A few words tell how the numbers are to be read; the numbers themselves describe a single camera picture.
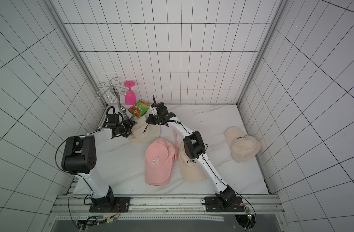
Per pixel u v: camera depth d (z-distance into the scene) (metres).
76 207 0.74
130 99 1.02
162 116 0.85
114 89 0.90
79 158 0.50
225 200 0.63
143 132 0.97
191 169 0.84
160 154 0.82
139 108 1.07
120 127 0.83
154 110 0.97
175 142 0.97
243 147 0.90
